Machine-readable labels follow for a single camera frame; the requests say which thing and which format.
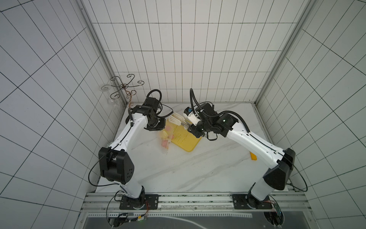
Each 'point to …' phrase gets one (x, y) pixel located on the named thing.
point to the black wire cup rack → (124, 87)
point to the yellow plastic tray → (181, 138)
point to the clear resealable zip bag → (166, 135)
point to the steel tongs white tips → (177, 119)
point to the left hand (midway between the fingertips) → (161, 130)
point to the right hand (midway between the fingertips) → (191, 123)
